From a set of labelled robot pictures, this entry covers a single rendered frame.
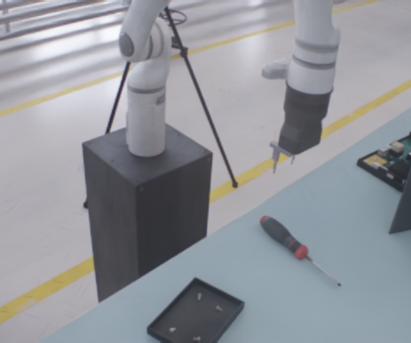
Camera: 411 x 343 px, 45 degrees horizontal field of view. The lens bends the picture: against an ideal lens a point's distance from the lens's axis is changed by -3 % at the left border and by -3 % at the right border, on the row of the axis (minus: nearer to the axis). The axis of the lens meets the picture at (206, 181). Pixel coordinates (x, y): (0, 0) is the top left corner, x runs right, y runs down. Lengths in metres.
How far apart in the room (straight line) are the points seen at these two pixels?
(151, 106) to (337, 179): 0.47
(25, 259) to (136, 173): 1.16
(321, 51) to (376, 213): 0.30
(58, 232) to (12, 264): 0.26
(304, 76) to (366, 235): 0.28
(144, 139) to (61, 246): 1.15
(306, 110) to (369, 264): 0.26
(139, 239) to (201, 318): 0.61
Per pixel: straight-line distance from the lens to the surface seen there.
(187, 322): 0.67
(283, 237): 0.78
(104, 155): 1.26
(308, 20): 0.78
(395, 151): 1.07
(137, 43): 1.11
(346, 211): 0.90
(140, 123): 1.21
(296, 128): 0.85
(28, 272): 2.20
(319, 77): 0.81
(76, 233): 2.35
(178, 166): 1.22
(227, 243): 0.79
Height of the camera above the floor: 1.53
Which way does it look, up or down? 35 degrees down
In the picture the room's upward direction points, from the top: 4 degrees clockwise
